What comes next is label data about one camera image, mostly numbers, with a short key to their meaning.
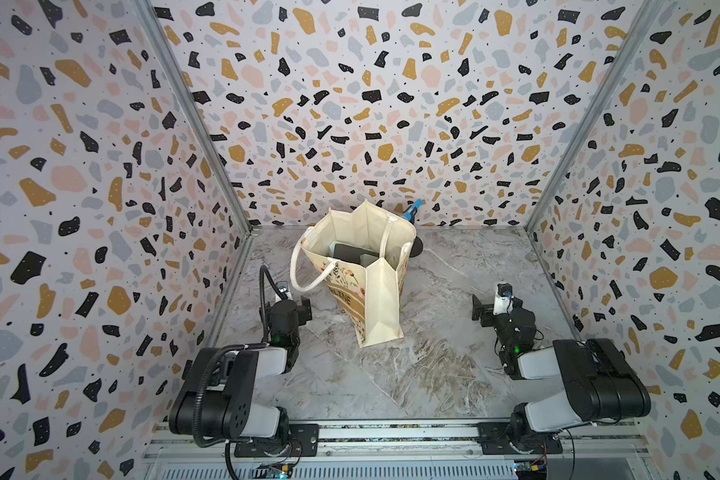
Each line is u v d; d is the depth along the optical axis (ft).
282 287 2.62
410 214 3.27
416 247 2.74
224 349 1.50
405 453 2.40
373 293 2.51
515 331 2.29
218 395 1.42
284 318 2.27
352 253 3.04
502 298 2.58
